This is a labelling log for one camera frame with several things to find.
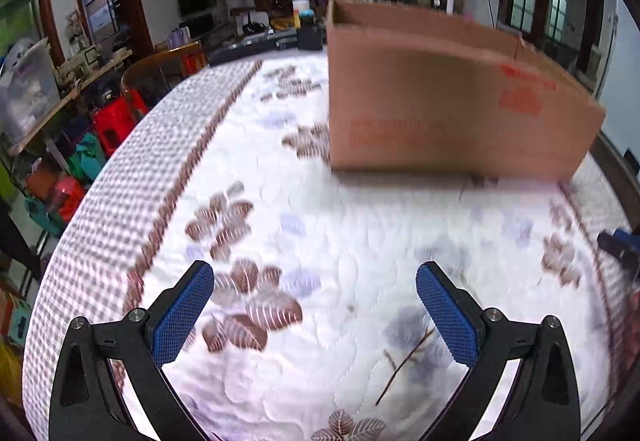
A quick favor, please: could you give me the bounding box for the wooden chair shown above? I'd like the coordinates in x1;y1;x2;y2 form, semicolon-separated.
120;41;207;107

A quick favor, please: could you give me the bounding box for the quilted floral bed cover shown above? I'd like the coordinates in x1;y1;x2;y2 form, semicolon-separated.
23;55;639;440

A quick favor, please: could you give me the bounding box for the red plastic stool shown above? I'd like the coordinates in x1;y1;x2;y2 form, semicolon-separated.
92;89;149;158

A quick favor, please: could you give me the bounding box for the brown cardboard box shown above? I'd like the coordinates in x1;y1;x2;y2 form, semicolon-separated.
326;0;605;182

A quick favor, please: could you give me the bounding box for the black ink bottle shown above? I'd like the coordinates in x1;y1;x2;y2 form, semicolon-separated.
296;10;324;51

